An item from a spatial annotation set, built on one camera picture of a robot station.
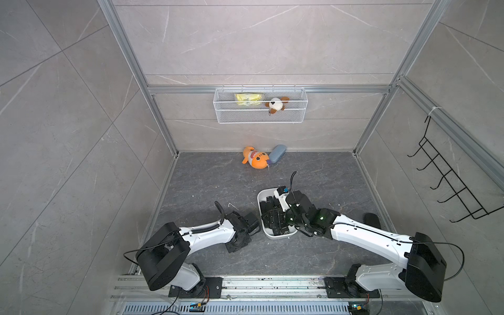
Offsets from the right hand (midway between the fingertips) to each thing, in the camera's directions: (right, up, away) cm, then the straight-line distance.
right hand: (270, 215), depth 78 cm
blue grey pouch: (+7, +28, +38) cm, 48 cm away
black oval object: (+48, -5, +11) cm, 50 cm away
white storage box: (-3, +6, +16) cm, 18 cm away
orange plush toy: (-6, +24, +29) cm, 38 cm away
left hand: (-11, -13, +7) cm, 19 cm away
